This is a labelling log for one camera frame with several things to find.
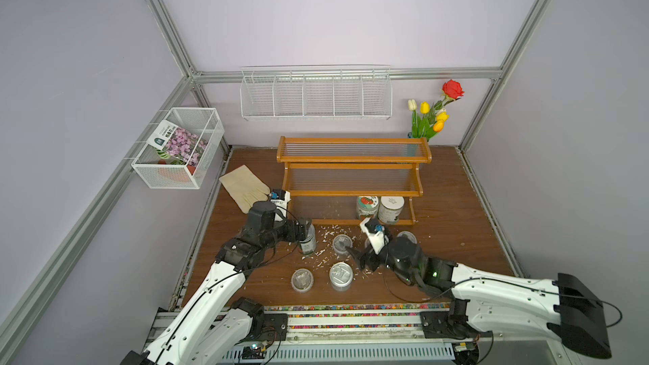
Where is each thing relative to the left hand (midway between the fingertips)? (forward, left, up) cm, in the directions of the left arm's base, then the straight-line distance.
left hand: (299, 221), depth 77 cm
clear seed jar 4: (-14, 0, -12) cm, 18 cm away
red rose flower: (+38, -56, +19) cm, 70 cm away
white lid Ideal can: (+6, -31, -6) cm, 32 cm away
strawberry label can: (+8, -23, -7) cm, 25 cm away
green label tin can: (-4, -2, -10) cm, 11 cm away
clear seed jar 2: (-14, -12, -13) cm, 22 cm away
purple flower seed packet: (+19, +34, +18) cm, 43 cm away
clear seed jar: (-3, -12, -12) cm, 17 cm away
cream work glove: (+26, +25, -17) cm, 40 cm away
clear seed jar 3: (-2, -37, -12) cm, 39 cm away
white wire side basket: (+13, +40, +12) cm, 44 cm away
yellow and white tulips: (+35, -50, +7) cm, 61 cm away
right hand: (-6, -17, -1) cm, 18 cm away
